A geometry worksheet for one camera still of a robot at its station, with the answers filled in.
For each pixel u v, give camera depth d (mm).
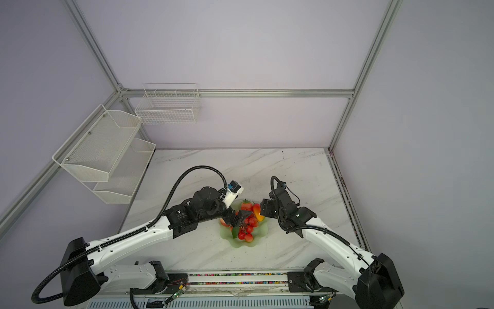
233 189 623
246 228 837
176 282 733
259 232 856
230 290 731
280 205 611
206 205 549
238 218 644
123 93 919
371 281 387
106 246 428
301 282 735
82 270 386
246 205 861
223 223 808
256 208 846
